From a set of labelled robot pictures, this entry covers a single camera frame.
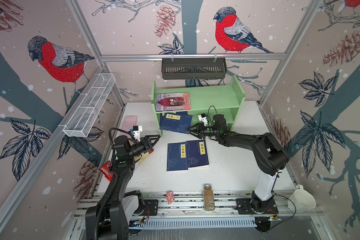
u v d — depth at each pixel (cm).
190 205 76
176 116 94
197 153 92
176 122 91
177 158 90
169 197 75
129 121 107
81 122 71
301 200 67
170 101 83
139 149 70
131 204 58
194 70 106
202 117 87
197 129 81
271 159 50
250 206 73
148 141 71
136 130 74
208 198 73
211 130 80
